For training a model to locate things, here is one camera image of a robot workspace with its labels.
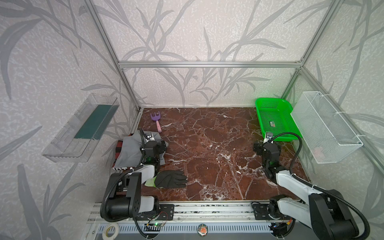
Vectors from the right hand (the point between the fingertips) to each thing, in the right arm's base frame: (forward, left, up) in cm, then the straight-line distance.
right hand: (266, 137), depth 88 cm
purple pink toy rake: (+25, +73, -12) cm, 79 cm away
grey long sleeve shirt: (-9, +80, -3) cm, 80 cm away
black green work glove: (-21, +57, -11) cm, 62 cm away
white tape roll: (-45, +78, -11) cm, 91 cm away
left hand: (+2, +67, -3) cm, 67 cm away
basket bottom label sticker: (+21, -14, -14) cm, 29 cm away
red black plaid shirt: (-4, +89, -4) cm, 89 cm away
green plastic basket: (+28, -19, -14) cm, 36 cm away
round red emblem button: (-44, +38, -12) cm, 59 cm away
